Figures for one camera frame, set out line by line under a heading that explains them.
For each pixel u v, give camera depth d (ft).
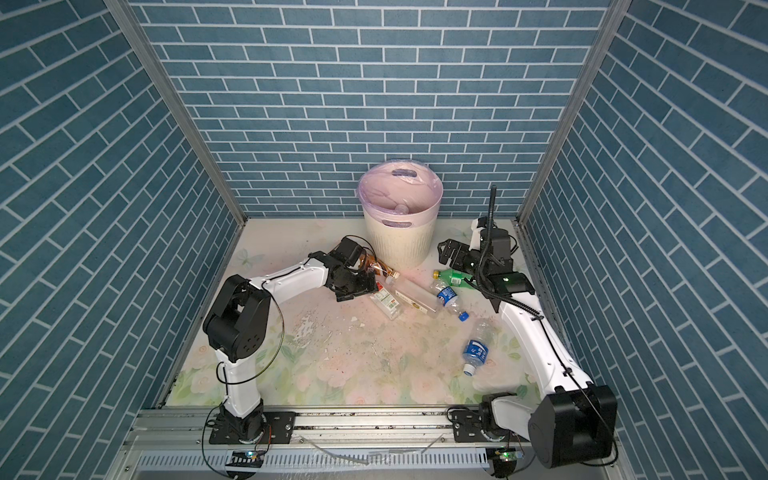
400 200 3.53
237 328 1.67
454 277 3.22
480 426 2.41
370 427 2.47
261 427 2.23
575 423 1.27
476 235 2.37
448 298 3.06
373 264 3.31
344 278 2.42
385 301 2.99
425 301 3.08
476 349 2.67
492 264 1.94
